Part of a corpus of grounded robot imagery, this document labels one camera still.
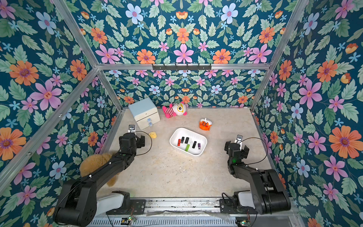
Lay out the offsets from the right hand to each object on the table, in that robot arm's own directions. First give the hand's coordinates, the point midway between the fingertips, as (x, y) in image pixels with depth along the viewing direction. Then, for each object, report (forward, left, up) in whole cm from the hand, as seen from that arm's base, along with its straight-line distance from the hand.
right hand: (238, 142), depth 90 cm
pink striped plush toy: (+30, +42, +1) cm, 52 cm away
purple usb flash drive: (0, +26, -6) cm, 26 cm away
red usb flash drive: (+3, +40, -6) cm, 41 cm away
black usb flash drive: (+4, +34, -6) cm, 35 cm away
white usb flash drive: (+4, +31, -6) cm, 32 cm away
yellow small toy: (+11, +61, -9) cm, 63 cm away
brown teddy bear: (-22, +79, +14) cm, 83 cm away
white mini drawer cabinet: (+18, +64, +8) cm, 67 cm away
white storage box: (+9, +41, -4) cm, 42 cm away
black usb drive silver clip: (+5, +37, -5) cm, 38 cm away
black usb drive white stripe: (+2, +29, -7) cm, 30 cm away
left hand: (0, +67, +7) cm, 67 cm away
